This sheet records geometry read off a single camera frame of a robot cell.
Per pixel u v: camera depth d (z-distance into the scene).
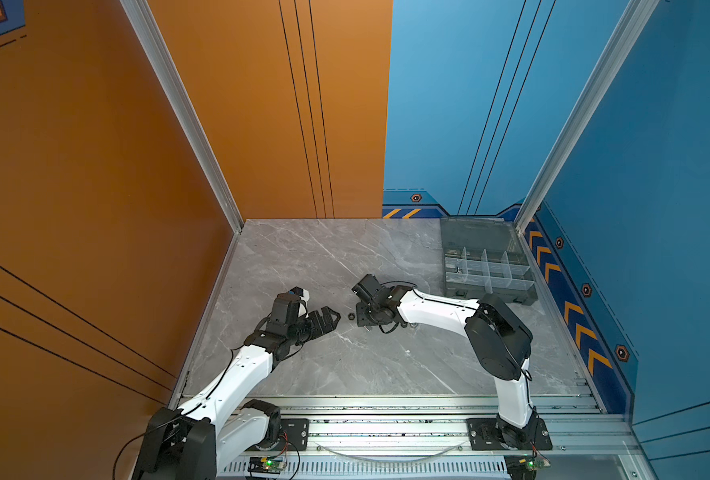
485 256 1.04
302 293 0.80
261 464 0.71
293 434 0.74
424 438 0.75
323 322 0.76
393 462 0.70
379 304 0.69
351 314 0.94
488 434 0.73
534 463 0.69
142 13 0.69
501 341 0.52
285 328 0.65
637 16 0.70
